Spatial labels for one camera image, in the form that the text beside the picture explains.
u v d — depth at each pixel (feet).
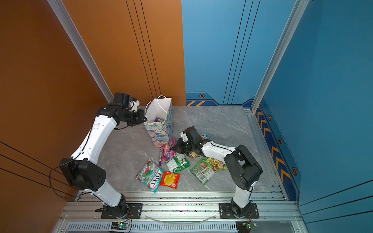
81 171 1.41
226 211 2.38
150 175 2.72
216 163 2.87
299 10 2.31
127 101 2.16
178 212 2.47
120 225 2.33
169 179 2.71
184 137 2.72
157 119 3.20
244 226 2.31
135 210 2.42
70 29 2.49
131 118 2.24
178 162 2.90
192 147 2.29
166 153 2.83
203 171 2.85
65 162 1.39
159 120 3.23
